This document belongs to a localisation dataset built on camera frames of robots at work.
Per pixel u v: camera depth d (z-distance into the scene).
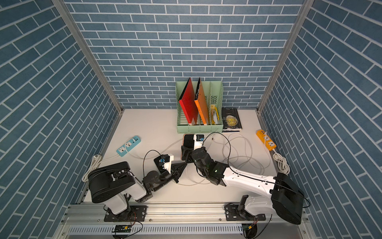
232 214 0.73
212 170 0.61
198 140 0.66
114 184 0.47
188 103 0.93
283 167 0.87
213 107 1.18
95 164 0.91
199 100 0.87
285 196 0.41
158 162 0.69
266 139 0.97
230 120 1.12
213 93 1.08
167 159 0.70
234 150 0.99
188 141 0.76
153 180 0.63
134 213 0.72
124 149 0.95
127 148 0.98
